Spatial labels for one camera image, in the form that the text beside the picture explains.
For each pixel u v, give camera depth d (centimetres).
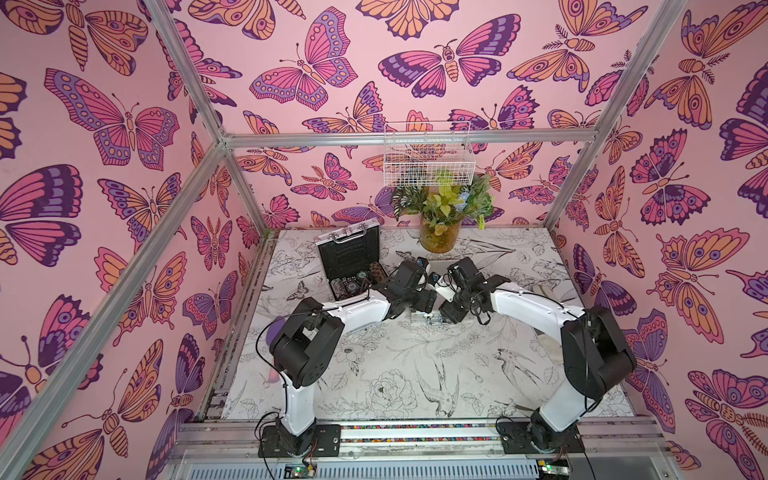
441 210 94
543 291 100
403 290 72
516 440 73
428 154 95
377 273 103
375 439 75
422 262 83
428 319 92
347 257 97
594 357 46
